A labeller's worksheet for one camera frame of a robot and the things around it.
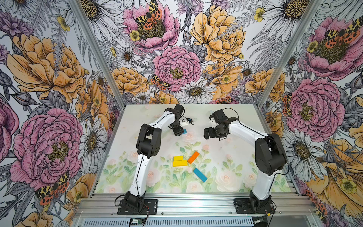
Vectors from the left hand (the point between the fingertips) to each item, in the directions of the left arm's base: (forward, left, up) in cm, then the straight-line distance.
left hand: (175, 131), depth 104 cm
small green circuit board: (-52, +18, -1) cm, 55 cm away
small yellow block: (-19, -2, -2) cm, 20 cm away
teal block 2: (-30, -15, -1) cm, 34 cm away
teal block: (0, -7, -1) cm, 7 cm away
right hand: (-9, -24, +5) cm, 26 cm away
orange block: (-20, -12, -1) cm, 23 cm away
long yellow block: (-23, -1, -1) cm, 23 cm away
